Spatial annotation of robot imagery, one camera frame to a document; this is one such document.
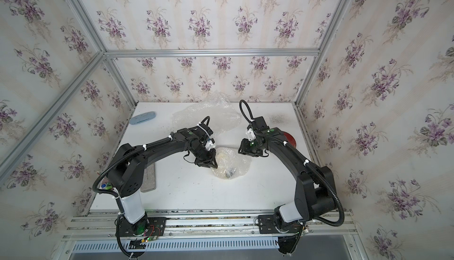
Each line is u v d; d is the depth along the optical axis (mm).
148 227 717
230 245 765
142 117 1090
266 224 732
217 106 1179
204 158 761
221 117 1108
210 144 838
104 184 722
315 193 424
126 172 470
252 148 733
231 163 834
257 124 675
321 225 761
